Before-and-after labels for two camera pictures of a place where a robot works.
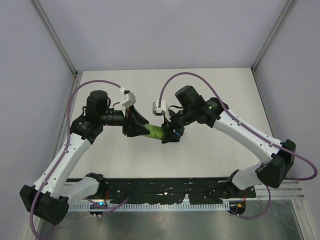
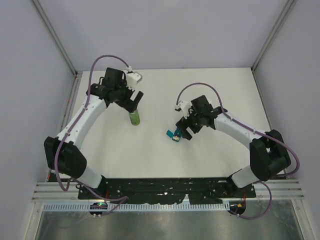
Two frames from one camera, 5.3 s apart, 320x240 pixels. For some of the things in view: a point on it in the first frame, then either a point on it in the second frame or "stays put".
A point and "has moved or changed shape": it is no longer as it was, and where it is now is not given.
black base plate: [200, 191] stays put
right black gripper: [169, 135] → [182, 126]
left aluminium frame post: [50, 28] stays put
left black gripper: [133, 128] → [130, 105]
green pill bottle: [155, 131] has moved or changed shape
